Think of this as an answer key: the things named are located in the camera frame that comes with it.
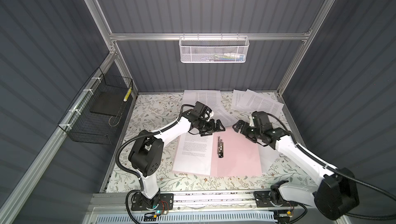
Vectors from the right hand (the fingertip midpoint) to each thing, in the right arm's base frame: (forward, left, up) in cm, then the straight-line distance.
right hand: (240, 130), depth 84 cm
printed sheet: (-8, +26, -13) cm, 30 cm away
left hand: (0, +11, -1) cm, 11 cm away
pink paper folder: (-11, +4, -7) cm, 14 cm away
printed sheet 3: (+19, +5, -14) cm, 24 cm away
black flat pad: (+6, +67, +18) cm, 70 cm away
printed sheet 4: (+33, -19, -15) cm, 41 cm away
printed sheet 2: (+40, +14, -17) cm, 45 cm away
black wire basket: (-2, +72, +16) cm, 74 cm away
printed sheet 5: (+39, -5, -14) cm, 42 cm away
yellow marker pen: (+13, +60, +16) cm, 64 cm away
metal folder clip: (-5, +10, -11) cm, 16 cm away
